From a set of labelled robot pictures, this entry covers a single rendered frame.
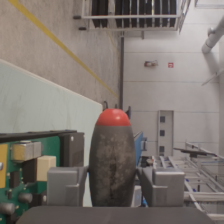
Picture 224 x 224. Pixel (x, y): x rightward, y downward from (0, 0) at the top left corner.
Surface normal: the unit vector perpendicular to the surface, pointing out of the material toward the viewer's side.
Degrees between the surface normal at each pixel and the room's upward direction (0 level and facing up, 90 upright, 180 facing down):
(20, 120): 0
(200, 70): 90
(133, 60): 90
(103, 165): 104
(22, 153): 90
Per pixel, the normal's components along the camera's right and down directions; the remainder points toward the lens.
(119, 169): 0.25, -0.03
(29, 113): 0.99, 0.02
